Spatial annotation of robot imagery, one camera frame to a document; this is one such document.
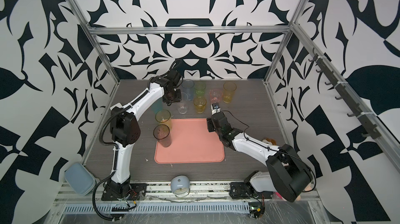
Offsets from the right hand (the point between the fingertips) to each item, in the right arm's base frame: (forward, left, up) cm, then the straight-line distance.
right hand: (213, 116), depth 87 cm
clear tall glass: (+10, +18, -3) cm, 20 cm away
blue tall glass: (+21, +14, +2) cm, 25 cm away
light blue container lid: (-28, +67, -10) cm, 73 cm away
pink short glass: (+22, -3, -8) cm, 23 cm away
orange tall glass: (+18, -11, +1) cm, 21 cm away
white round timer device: (-33, +16, -3) cm, 37 cm away
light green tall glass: (-1, +27, +2) cm, 27 cm away
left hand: (+12, +20, +3) cm, 24 cm away
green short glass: (+29, +7, -9) cm, 32 cm away
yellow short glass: (+14, +7, -7) cm, 18 cm away
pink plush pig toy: (-37, -28, -11) cm, 47 cm away
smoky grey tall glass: (-11, +26, +2) cm, 28 cm away
